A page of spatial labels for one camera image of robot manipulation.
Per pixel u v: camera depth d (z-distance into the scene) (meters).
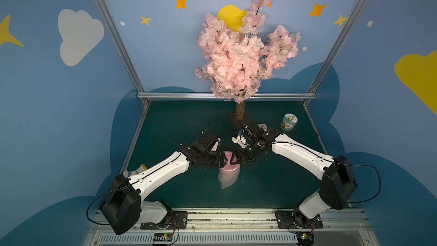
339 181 0.44
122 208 0.40
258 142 0.62
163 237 0.73
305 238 0.73
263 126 1.03
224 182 0.79
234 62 0.69
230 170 0.73
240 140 0.73
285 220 0.74
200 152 0.62
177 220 0.74
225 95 0.98
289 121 1.01
